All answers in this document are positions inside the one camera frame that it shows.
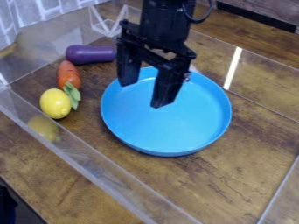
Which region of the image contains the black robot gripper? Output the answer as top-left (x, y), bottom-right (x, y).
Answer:
top-left (116, 0), bottom-right (196, 109)

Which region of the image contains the orange toy carrot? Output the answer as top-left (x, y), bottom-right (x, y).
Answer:
top-left (57, 60), bottom-right (81, 110)

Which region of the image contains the blue round plastic tray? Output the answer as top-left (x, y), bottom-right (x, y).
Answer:
top-left (100, 67), bottom-right (232, 157)

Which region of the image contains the purple toy eggplant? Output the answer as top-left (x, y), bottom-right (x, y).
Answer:
top-left (65, 45), bottom-right (116, 65)

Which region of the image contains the yellow toy lemon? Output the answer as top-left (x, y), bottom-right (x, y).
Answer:
top-left (40, 88), bottom-right (71, 119)

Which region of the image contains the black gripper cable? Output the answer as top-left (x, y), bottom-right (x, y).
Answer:
top-left (181, 0), bottom-right (215, 25)

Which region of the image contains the clear acrylic enclosure wall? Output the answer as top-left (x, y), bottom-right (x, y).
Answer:
top-left (0, 3), bottom-right (299, 224)

